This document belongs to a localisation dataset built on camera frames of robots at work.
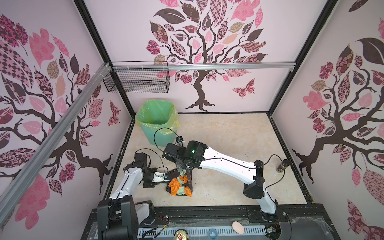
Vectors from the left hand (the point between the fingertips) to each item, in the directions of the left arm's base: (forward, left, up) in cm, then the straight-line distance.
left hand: (154, 179), depth 85 cm
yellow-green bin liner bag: (+40, +1, +11) cm, 42 cm away
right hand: (+2, -17, +19) cm, 26 cm away
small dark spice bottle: (+5, -74, +7) cm, 75 cm away
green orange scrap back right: (-7, -16, +1) cm, 17 cm away
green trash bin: (+28, +6, +2) cm, 28 cm away
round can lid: (-27, -18, +11) cm, 34 cm away
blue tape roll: (-26, -32, -1) cm, 42 cm away
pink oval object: (-24, -44, +1) cm, 50 cm away
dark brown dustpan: (+3, -10, 0) cm, 11 cm away
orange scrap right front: (-4, -12, +1) cm, 13 cm away
